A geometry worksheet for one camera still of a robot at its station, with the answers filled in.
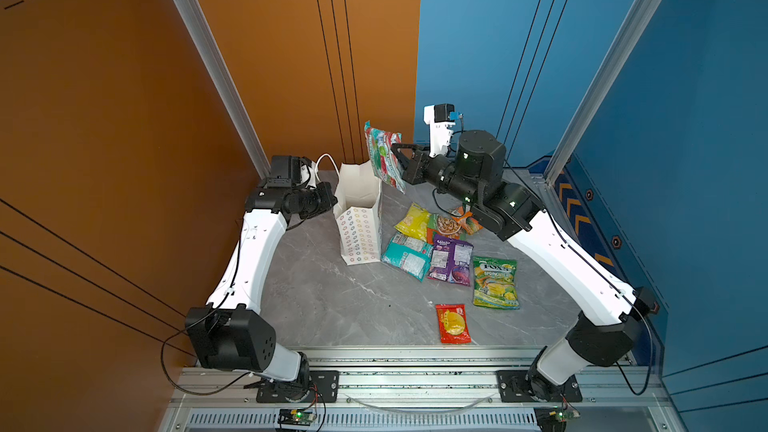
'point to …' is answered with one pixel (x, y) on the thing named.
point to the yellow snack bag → (414, 222)
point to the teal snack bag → (409, 254)
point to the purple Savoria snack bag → (451, 261)
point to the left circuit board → (296, 417)
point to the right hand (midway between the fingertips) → (391, 148)
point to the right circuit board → (564, 414)
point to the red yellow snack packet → (453, 324)
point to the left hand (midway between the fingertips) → (338, 195)
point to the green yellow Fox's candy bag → (495, 282)
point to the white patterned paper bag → (358, 209)
